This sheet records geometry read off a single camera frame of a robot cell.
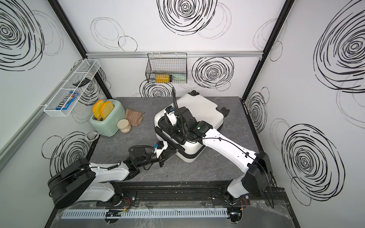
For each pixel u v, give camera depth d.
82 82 0.79
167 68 0.99
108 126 0.91
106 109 0.86
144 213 0.77
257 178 0.39
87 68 0.91
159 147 0.65
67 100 0.67
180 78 0.87
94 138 0.97
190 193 0.77
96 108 0.85
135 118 1.06
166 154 0.69
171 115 0.65
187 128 0.56
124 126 0.96
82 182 0.43
